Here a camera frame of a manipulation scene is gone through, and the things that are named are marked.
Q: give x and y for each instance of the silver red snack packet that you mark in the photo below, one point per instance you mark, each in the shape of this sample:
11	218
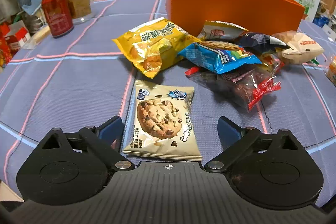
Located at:
223	31

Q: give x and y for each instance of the red soda can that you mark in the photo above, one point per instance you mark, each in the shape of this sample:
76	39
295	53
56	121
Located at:
58	17

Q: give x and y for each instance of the beige bread packet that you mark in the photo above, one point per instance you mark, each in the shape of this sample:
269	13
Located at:
302	48

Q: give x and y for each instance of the dark blue snack packet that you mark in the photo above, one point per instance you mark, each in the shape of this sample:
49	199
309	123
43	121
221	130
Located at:
259	43

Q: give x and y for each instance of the yellow chip bag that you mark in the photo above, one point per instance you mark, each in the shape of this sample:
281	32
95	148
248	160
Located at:
154	46

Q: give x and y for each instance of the blue cookie packet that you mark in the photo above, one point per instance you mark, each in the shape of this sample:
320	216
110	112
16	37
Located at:
218	57

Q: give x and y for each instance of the clear plastic jar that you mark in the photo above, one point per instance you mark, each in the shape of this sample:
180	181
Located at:
80	10

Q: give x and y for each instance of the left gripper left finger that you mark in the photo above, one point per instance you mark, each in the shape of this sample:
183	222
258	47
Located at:
100	139

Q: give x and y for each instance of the silver orange snack bag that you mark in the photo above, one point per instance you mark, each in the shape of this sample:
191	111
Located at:
331	71

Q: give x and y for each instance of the blue checked tablecloth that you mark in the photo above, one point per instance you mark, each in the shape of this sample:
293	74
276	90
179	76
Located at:
82	79

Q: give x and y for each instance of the beige cookie packet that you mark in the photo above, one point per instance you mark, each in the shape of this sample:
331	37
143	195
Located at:
163	128

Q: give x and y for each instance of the red dates clear bag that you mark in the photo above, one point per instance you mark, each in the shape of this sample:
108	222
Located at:
245	86

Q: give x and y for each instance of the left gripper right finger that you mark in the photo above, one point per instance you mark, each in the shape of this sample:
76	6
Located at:
235	140

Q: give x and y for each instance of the clear wrapped snack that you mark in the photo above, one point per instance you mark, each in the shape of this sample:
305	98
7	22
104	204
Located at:
34	40

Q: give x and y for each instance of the orange cardboard box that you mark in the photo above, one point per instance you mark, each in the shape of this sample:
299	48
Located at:
264	16

